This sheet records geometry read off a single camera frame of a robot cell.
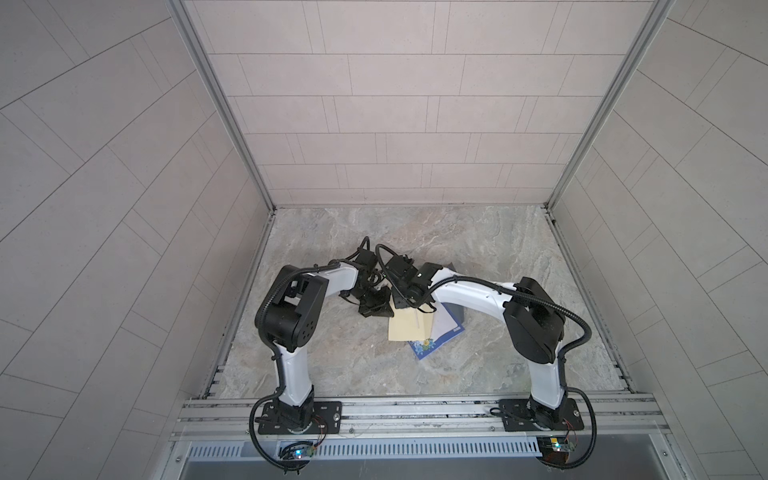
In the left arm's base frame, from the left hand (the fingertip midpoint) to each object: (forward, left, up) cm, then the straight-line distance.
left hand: (399, 308), depth 90 cm
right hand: (+1, 0, +2) cm, 3 cm away
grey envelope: (+14, -17, +1) cm, 23 cm away
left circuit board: (-35, +21, +5) cm, 41 cm away
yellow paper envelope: (-5, -3, +1) cm, 6 cm away
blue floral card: (-7, -13, +2) cm, 15 cm away
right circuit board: (-34, -36, +1) cm, 50 cm away
